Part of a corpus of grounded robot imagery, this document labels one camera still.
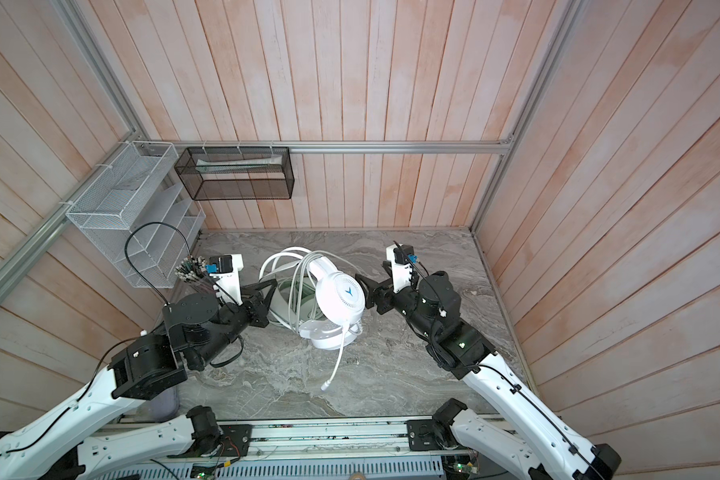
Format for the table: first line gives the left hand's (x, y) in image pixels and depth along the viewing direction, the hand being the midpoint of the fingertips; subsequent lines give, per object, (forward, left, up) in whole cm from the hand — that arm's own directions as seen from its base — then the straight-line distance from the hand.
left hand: (278, 290), depth 60 cm
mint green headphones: (-3, 0, -2) cm, 3 cm away
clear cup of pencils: (+21, +35, -21) cm, 46 cm away
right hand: (+6, -20, -2) cm, 21 cm away
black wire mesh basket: (+57, +27, -11) cm, 64 cm away
